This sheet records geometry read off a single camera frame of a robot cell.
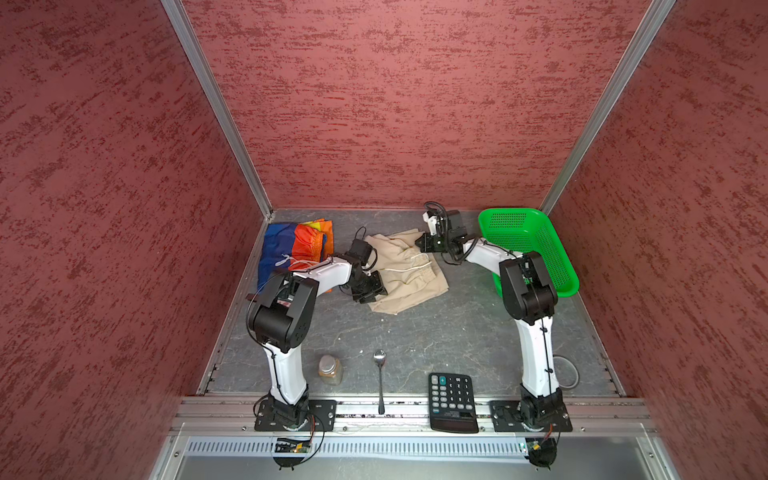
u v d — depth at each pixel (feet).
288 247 3.41
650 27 2.40
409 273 3.19
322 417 2.43
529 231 3.67
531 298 1.92
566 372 2.72
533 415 2.15
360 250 2.67
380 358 2.73
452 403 2.44
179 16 2.33
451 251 2.62
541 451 2.32
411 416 2.49
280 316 1.65
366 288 2.74
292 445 2.36
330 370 2.38
